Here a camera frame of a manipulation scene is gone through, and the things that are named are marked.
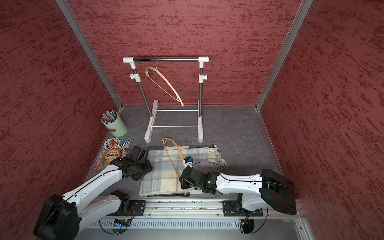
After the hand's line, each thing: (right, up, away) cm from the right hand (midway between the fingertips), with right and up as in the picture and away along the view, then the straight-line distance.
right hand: (180, 184), depth 78 cm
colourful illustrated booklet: (-46, +16, +18) cm, 52 cm away
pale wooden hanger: (0, +45, 0) cm, 45 cm away
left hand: (-19, +3, +6) cm, 20 cm away
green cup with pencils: (-45, +34, +15) cm, 58 cm away
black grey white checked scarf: (-14, +16, +17) cm, 27 cm away
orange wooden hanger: (-12, +20, +18) cm, 30 cm away
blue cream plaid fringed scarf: (-9, +8, +10) cm, 15 cm away
